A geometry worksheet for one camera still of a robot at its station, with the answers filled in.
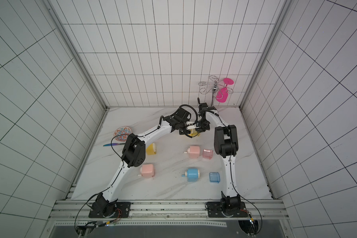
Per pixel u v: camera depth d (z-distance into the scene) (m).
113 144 0.98
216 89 0.93
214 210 0.73
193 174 0.78
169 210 0.74
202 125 0.89
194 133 0.98
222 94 1.06
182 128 0.85
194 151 0.88
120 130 1.01
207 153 0.94
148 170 0.79
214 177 0.83
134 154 0.61
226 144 0.61
